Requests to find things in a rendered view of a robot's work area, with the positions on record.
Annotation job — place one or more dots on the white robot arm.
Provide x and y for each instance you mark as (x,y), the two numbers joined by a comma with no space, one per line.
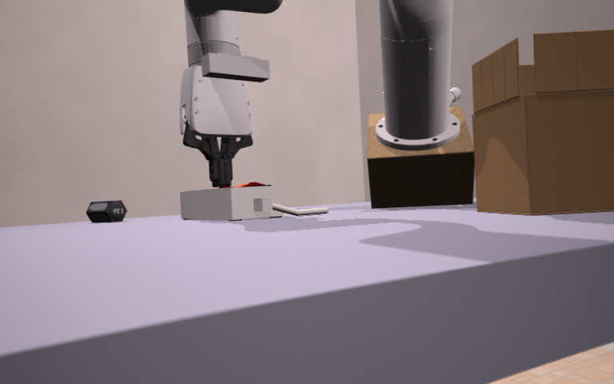
(416,39)

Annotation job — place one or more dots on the grey power strip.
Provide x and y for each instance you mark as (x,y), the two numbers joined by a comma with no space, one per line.
(250,200)

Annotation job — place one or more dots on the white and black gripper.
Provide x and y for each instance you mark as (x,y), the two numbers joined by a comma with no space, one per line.
(215,107)

